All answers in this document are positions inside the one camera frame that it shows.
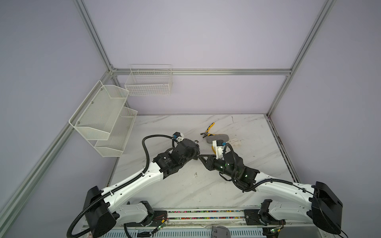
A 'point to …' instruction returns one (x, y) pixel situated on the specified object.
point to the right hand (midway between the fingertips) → (198, 157)
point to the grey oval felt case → (223, 137)
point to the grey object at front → (220, 231)
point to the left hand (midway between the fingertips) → (197, 147)
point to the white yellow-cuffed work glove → (218, 150)
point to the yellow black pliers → (207, 131)
